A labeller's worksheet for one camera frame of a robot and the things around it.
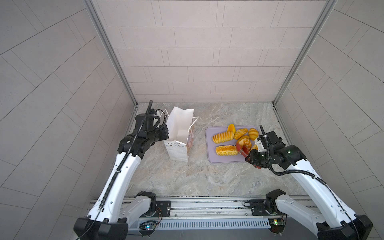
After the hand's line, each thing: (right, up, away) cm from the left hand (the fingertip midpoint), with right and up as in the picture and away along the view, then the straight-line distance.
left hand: (172, 127), depth 72 cm
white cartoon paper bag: (+3, +1, +8) cm, 9 cm away
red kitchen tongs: (+40, -15, +12) cm, 44 cm away
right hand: (+37, -17, +2) cm, 41 cm away
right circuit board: (+49, -45, -4) cm, 67 cm away
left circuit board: (-9, -42, -8) cm, 44 cm away
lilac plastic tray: (+21, -14, +21) cm, 32 cm away
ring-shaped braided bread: (+40, -9, +14) cm, 43 cm away
